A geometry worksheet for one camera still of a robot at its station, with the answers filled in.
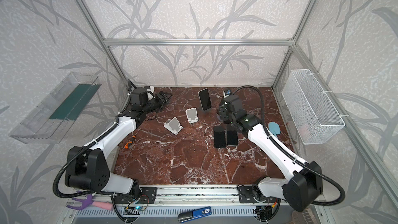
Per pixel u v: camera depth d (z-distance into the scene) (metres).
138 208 0.71
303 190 0.38
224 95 0.70
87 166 0.42
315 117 0.61
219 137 0.94
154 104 0.72
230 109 0.59
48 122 0.63
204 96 0.95
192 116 0.99
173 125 0.91
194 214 0.65
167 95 0.80
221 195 0.75
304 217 0.68
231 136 0.94
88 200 0.72
